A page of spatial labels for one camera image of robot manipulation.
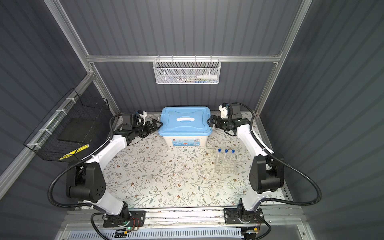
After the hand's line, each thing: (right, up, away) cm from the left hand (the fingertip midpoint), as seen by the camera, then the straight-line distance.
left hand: (158, 126), depth 88 cm
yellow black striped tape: (-33, -12, -22) cm, 41 cm away
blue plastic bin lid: (+15, +3, +6) cm, 17 cm away
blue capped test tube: (+39, -14, -7) cm, 42 cm away
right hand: (+34, +2, 0) cm, 34 cm away
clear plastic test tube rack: (+41, -25, +3) cm, 48 cm away
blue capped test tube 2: (+36, -22, +3) cm, 43 cm away
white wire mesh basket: (+15, +46, +36) cm, 60 cm away
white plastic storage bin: (+16, -10, +6) cm, 19 cm away
